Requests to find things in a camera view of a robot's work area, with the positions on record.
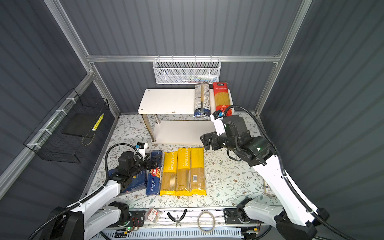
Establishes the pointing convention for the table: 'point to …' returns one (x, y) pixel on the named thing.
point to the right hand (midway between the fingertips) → (211, 136)
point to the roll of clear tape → (214, 221)
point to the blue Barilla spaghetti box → (154, 176)
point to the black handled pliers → (177, 220)
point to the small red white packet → (153, 214)
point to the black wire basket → (71, 125)
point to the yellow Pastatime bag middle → (183, 181)
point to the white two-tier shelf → (174, 109)
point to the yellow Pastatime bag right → (197, 177)
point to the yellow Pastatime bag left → (168, 186)
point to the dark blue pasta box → (137, 182)
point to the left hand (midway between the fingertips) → (155, 155)
